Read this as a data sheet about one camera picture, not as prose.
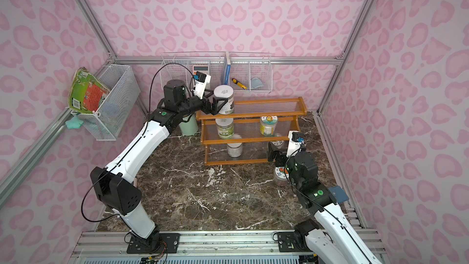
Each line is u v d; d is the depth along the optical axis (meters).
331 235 0.47
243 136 0.95
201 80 0.63
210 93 0.77
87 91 0.72
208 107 0.67
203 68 0.93
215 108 0.67
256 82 1.00
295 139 0.60
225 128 0.82
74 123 0.62
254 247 0.72
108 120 0.72
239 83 0.96
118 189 0.43
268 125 0.85
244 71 1.02
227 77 0.88
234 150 0.93
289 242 0.72
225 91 0.75
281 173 0.84
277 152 0.64
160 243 0.72
